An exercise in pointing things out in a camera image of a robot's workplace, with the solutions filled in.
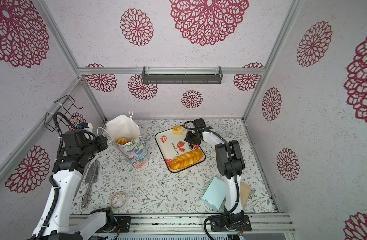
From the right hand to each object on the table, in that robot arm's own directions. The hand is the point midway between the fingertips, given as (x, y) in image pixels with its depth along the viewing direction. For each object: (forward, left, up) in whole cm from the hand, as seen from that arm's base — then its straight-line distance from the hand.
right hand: (186, 137), depth 101 cm
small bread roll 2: (+9, +7, -3) cm, 11 cm away
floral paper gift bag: (-2, +39, +5) cm, 39 cm away
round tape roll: (-40, +36, -6) cm, 54 cm away
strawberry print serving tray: (-3, +11, -7) cm, 13 cm away
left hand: (-20, +40, +20) cm, 49 cm away
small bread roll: (-9, +39, +7) cm, 41 cm away
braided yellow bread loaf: (-15, 0, -4) cm, 16 cm away
